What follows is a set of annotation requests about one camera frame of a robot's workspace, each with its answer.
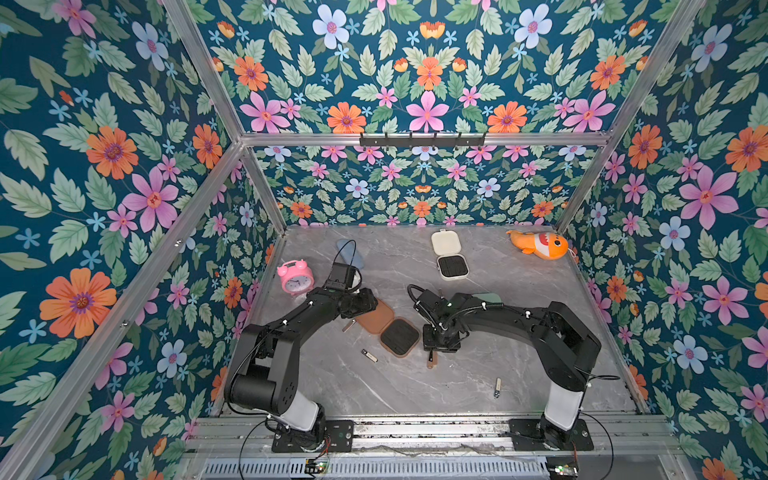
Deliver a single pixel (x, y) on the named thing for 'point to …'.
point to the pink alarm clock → (296, 277)
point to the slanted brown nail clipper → (348, 325)
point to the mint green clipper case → (488, 297)
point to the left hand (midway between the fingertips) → (376, 300)
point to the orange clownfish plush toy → (546, 245)
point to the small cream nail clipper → (370, 356)
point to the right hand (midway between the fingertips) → (433, 343)
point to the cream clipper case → (451, 263)
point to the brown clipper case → (398, 335)
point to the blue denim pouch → (349, 252)
